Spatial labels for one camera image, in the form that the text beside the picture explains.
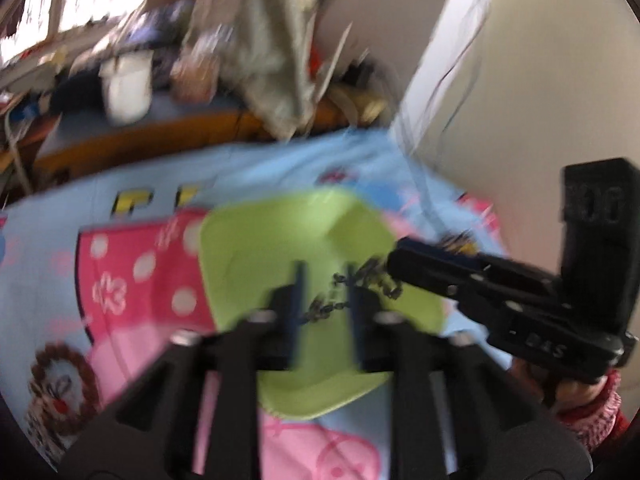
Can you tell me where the black bead necklace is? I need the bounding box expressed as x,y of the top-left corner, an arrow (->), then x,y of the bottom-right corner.
299,257 -> 404,325

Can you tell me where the right hand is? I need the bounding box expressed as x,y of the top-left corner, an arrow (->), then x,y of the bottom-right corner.
509,359 -> 608,413

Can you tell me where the green plastic tray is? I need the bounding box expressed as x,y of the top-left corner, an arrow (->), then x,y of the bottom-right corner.
198,188 -> 419,420

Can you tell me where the red plaid sleeve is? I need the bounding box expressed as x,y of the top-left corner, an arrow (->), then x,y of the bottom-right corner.
552,370 -> 629,453

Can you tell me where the cartoon pig bedsheet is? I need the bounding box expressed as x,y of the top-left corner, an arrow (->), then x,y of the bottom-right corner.
1,130 -> 503,474

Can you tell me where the pink snack bag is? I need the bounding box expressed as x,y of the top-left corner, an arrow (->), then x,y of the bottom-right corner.
170,51 -> 219,104

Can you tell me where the wooden bedside desk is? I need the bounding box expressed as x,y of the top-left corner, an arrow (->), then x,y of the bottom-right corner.
31,91 -> 352,181

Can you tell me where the white enamel mug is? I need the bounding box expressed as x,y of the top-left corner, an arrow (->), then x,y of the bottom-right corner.
99,50 -> 153,126

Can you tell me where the grey-green hanging cloth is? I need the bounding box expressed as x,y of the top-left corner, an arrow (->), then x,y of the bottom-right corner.
184,0 -> 318,142

